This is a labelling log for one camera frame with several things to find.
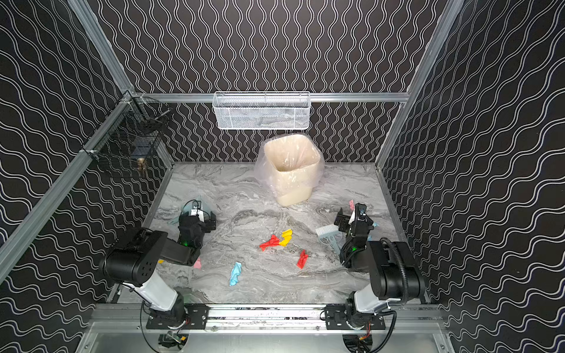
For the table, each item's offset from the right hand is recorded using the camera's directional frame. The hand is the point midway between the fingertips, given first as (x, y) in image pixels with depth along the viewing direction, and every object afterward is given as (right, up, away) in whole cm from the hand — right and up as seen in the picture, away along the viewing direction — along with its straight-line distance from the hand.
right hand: (356, 212), depth 91 cm
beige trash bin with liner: (-28, +20, +10) cm, 35 cm away
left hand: (-63, -1, +4) cm, 64 cm away
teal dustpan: (-75, 0, +12) cm, 76 cm away
